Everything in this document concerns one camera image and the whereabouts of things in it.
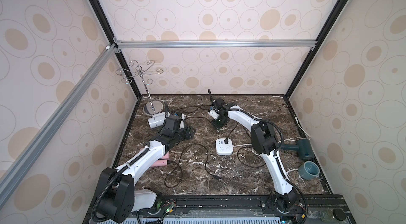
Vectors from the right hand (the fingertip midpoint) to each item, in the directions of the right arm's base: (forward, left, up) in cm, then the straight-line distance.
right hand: (222, 124), depth 104 cm
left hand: (-15, +14, +15) cm, 26 cm away
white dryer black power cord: (+14, +23, +2) cm, 27 cm away
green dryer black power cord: (-15, -2, +4) cm, 15 cm away
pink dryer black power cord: (-33, +5, 0) cm, 34 cm away
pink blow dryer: (-29, +33, +4) cm, 44 cm away
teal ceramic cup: (-28, -45, 0) cm, 53 cm away
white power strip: (-18, -1, +3) cm, 18 cm away
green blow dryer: (-18, -45, +4) cm, 49 cm away
